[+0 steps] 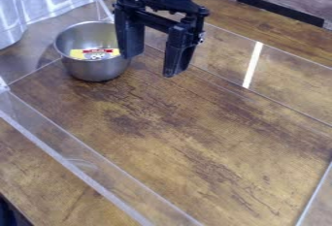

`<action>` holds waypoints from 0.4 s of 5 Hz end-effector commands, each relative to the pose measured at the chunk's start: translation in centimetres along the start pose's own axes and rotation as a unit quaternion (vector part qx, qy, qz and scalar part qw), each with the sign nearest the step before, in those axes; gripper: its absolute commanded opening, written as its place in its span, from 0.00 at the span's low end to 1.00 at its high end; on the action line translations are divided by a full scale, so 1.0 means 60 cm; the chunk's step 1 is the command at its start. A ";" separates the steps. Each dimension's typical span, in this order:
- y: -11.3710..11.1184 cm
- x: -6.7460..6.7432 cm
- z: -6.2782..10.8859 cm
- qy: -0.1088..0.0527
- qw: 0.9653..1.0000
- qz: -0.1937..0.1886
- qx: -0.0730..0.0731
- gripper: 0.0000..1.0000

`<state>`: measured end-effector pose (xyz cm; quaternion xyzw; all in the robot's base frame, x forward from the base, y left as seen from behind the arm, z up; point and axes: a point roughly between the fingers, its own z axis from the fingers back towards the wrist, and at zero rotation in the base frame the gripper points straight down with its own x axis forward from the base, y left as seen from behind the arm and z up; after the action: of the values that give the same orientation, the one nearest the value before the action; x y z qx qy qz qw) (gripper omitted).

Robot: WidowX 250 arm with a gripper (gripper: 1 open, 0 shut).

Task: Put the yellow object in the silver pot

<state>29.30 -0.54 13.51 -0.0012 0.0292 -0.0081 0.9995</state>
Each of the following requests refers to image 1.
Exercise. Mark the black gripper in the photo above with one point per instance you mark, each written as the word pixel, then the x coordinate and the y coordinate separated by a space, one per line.
pixel 131 18

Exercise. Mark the yellow object in pot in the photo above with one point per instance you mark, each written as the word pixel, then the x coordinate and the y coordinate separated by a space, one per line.
pixel 94 53

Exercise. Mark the silver metal pot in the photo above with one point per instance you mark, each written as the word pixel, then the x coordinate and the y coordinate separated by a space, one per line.
pixel 90 34

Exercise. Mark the black strip on table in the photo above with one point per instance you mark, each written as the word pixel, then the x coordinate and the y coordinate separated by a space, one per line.
pixel 283 11

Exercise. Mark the clear acrylic barrier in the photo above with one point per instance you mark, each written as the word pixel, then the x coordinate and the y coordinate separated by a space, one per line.
pixel 220 147

